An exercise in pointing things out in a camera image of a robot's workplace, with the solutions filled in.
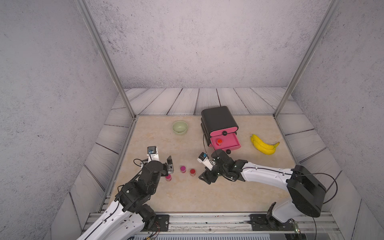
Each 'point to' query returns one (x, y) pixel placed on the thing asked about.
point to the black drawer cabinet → (220, 129)
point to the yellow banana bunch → (268, 149)
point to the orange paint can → (219, 142)
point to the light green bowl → (180, 127)
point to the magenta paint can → (183, 169)
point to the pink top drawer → (224, 132)
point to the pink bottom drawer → (226, 142)
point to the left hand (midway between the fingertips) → (165, 158)
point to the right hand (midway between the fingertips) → (203, 172)
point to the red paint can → (192, 172)
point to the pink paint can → (168, 178)
